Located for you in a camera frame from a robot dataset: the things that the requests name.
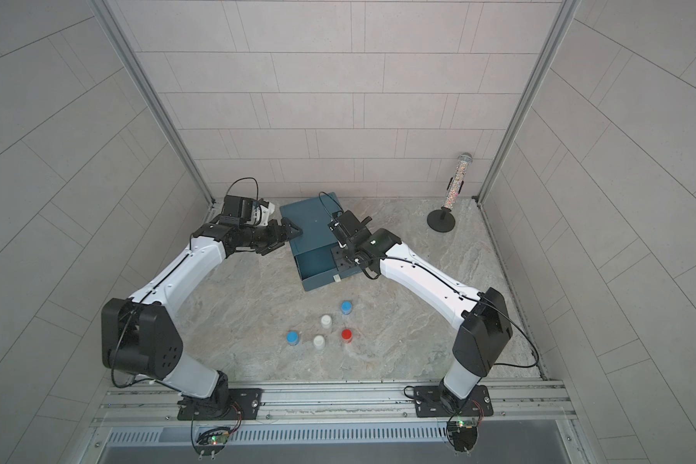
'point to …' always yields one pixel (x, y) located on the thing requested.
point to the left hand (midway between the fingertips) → (298, 233)
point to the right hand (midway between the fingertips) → (341, 254)
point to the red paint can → (346, 335)
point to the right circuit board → (462, 435)
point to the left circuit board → (212, 441)
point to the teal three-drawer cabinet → (312, 248)
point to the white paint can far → (326, 321)
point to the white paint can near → (319, 342)
